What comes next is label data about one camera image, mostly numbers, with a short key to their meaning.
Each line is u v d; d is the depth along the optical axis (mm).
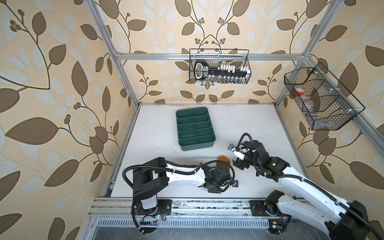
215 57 908
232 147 688
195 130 969
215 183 643
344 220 403
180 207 753
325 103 733
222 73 843
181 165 883
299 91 808
